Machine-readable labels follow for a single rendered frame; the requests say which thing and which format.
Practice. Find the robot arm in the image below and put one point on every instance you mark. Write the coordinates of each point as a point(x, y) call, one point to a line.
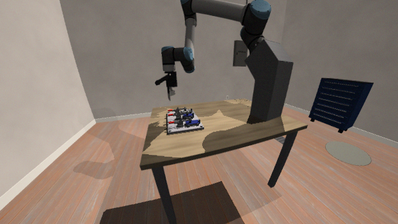
point(252, 16)

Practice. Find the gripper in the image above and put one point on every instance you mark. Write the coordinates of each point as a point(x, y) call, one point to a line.
point(170, 84)

